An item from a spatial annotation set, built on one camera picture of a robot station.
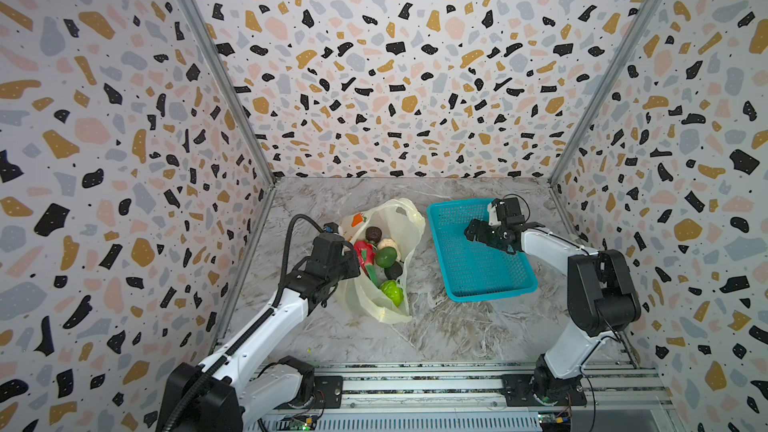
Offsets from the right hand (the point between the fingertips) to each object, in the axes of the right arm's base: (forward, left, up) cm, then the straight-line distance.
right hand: (472, 227), depth 96 cm
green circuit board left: (-52, +45, -8) cm, 69 cm away
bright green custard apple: (-21, +25, -2) cm, 33 cm away
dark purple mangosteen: (0, +32, -4) cm, 33 cm away
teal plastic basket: (-11, -1, -10) cm, 14 cm away
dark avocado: (-14, +25, -3) cm, 29 cm away
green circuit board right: (-50, -15, -9) cm, 53 cm away
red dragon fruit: (-10, +34, 0) cm, 35 cm away
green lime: (-12, +27, +1) cm, 30 cm away
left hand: (-14, +35, +7) cm, 38 cm away
